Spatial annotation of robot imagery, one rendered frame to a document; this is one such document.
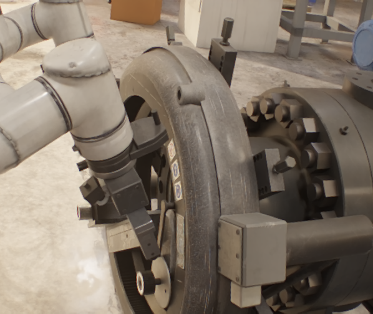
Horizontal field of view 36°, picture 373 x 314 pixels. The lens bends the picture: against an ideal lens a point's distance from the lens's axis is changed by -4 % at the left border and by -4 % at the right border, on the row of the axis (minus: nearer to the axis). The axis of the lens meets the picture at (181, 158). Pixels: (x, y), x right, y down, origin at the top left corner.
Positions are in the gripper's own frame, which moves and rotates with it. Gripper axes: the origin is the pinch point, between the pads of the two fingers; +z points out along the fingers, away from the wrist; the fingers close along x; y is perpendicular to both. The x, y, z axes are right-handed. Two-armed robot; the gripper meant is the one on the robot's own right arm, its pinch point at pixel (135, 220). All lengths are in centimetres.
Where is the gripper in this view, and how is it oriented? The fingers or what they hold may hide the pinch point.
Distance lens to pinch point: 100.5
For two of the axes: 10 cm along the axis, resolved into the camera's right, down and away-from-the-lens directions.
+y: -9.0, 4.0, -1.6
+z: 2.1, 7.4, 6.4
